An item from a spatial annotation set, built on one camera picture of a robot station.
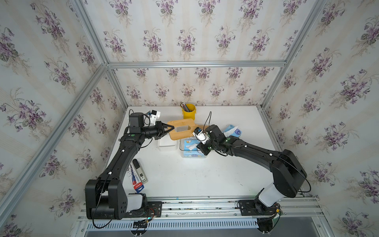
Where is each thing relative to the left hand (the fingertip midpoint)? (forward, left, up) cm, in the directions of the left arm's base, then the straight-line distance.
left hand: (174, 129), depth 74 cm
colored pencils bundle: (+27, -5, -11) cm, 30 cm away
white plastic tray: (+6, +7, -24) cm, 26 cm away
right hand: (-1, -14, -15) cm, 21 cm away
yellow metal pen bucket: (+27, -10, -19) cm, 34 cm away
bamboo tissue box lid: (-2, 0, -3) cm, 3 cm away
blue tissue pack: (+9, -35, -13) cm, 38 cm away
